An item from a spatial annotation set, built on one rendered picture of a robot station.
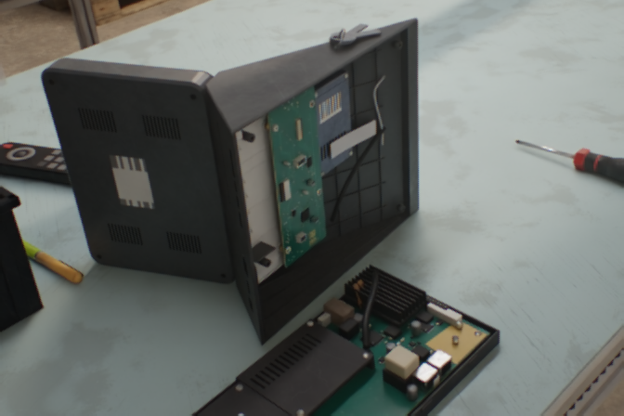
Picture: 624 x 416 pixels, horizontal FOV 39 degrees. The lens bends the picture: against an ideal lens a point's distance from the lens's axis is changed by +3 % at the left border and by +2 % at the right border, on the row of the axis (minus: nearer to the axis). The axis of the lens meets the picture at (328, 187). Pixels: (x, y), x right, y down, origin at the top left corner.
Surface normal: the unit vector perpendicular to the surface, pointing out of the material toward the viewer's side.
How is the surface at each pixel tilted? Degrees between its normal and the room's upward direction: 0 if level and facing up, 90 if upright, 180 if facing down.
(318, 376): 0
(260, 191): 90
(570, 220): 0
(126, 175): 90
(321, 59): 0
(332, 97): 90
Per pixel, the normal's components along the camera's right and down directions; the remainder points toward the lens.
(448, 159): -0.07, -0.84
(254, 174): 0.79, 0.29
